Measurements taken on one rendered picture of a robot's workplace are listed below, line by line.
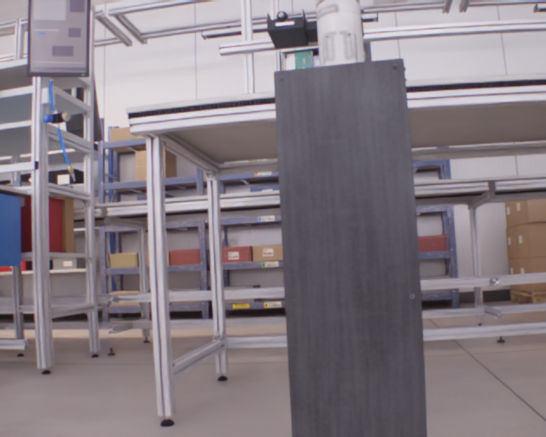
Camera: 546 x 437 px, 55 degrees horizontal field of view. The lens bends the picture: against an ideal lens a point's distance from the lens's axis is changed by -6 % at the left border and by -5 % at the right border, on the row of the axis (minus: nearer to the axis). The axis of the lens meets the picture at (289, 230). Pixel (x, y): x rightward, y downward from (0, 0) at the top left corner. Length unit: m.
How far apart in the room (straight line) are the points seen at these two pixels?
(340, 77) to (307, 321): 0.44
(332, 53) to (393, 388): 0.65
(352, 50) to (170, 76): 5.54
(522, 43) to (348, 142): 5.63
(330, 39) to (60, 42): 1.90
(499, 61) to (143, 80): 4.04
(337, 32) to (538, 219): 4.10
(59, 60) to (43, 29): 0.17
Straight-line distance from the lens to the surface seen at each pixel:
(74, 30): 2.85
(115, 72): 6.88
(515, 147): 2.53
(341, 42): 1.13
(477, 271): 3.73
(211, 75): 6.43
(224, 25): 3.96
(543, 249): 5.08
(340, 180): 0.98
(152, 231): 1.76
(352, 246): 0.97
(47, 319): 2.95
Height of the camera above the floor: 0.49
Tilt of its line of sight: 4 degrees up
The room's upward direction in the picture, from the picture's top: 3 degrees counter-clockwise
